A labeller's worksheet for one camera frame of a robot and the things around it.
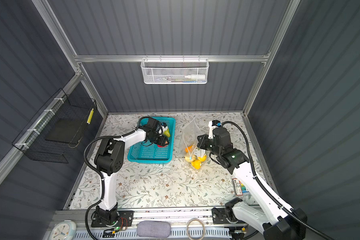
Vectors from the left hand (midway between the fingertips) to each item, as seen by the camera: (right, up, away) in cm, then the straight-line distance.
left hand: (165, 141), depth 102 cm
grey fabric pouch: (0, -37, -34) cm, 50 cm away
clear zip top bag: (+20, -8, -15) cm, 26 cm away
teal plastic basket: (-10, -7, -3) cm, 13 cm away
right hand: (+21, +4, -27) cm, 34 cm away
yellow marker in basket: (-40, +16, -18) cm, 47 cm away
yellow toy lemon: (+25, -9, -15) cm, 30 cm away
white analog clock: (-42, -38, -33) cm, 66 cm away
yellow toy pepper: (+20, -12, -15) cm, 28 cm away
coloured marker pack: (+43, -24, -21) cm, 54 cm away
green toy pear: (+1, +6, +1) cm, 6 cm away
